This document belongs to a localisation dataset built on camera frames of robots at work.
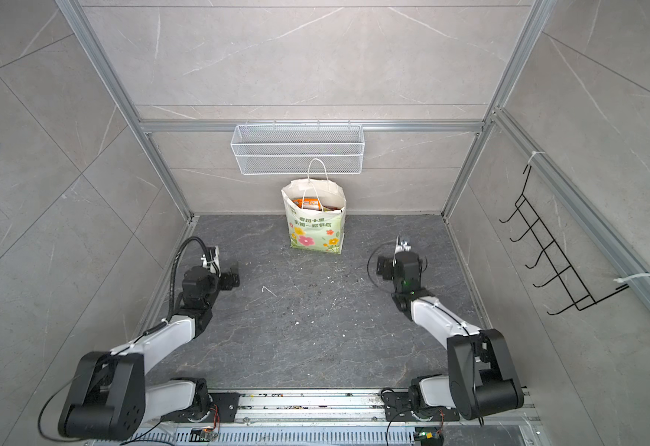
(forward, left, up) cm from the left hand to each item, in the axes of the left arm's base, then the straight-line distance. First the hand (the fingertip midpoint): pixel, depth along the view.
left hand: (223, 261), depth 89 cm
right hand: (0, -58, -1) cm, 58 cm away
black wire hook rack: (-26, -89, +20) cm, 94 cm away
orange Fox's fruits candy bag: (+19, -28, +8) cm, 35 cm away
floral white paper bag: (+11, -31, +2) cm, 33 cm away
